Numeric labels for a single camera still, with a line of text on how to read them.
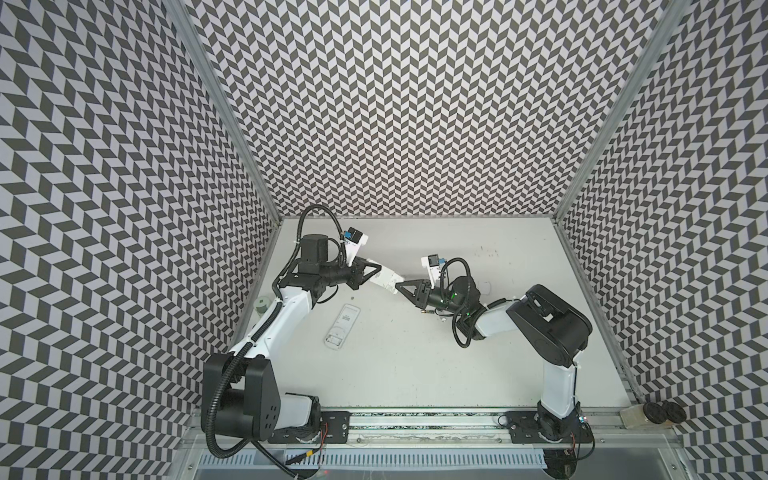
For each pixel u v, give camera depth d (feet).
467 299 2.46
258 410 1.32
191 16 2.37
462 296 2.34
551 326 1.70
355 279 2.37
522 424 2.42
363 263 2.56
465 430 2.45
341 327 2.93
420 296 2.54
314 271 2.12
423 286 2.58
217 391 1.25
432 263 2.57
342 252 2.27
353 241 2.37
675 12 2.19
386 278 2.71
